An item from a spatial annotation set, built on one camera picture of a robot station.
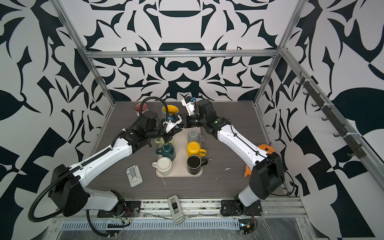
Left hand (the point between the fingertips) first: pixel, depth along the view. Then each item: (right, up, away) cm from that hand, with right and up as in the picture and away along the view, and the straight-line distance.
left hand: (181, 124), depth 75 cm
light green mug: (-13, -12, +14) cm, 22 cm away
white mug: (-10, -23, +6) cm, 25 cm away
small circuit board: (+31, -48, -4) cm, 57 cm away
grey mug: (+6, -7, +14) cm, 17 cm away
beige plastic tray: (-2, -12, +21) cm, 25 cm away
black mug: (+6, -21, +5) cm, 22 cm away
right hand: (-3, +2, -2) cm, 4 cm away
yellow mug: (+6, -14, +10) cm, 18 cm away
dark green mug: (-8, -15, +8) cm, 18 cm away
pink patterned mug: (-27, +9, +26) cm, 38 cm away
